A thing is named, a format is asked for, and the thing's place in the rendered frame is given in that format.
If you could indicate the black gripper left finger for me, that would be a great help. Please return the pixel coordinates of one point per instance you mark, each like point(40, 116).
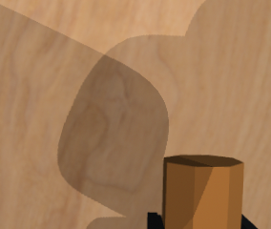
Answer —
point(154, 221)

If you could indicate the orange-brown faceted cylinder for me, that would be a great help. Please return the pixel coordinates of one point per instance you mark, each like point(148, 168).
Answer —
point(202, 192)

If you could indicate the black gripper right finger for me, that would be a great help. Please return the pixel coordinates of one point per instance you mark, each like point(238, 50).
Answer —
point(246, 223)

